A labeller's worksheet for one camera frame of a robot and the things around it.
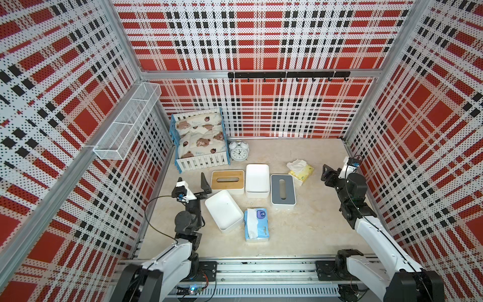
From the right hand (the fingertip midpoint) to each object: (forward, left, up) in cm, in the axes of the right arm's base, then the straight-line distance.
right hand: (332, 166), depth 81 cm
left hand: (-5, +59, +2) cm, 59 cm away
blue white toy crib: (+14, +63, -14) cm, 66 cm away
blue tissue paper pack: (-20, +34, -15) cm, 42 cm away
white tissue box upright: (+5, +33, -21) cm, 39 cm away
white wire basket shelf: (+16, +104, 0) cm, 105 cm away
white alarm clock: (+20, +43, -12) cm, 49 cm away
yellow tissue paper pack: (+9, +10, -16) cm, 21 cm away
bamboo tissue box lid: (+3, +49, -16) cm, 51 cm away
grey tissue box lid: (-1, +20, -21) cm, 28 cm away
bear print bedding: (+32, +67, -11) cm, 75 cm away
